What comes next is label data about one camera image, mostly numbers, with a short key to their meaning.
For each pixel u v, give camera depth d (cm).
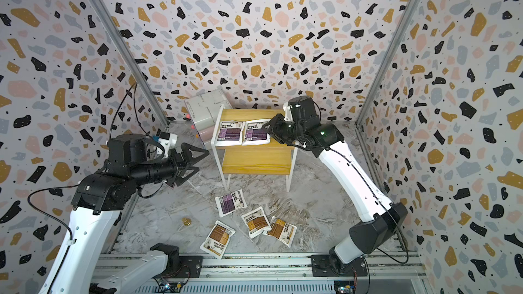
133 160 45
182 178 60
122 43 86
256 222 82
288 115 64
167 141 57
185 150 54
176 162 52
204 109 97
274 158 88
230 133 71
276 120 62
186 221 83
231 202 90
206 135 97
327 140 48
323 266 73
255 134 70
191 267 73
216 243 78
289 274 73
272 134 61
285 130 62
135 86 100
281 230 80
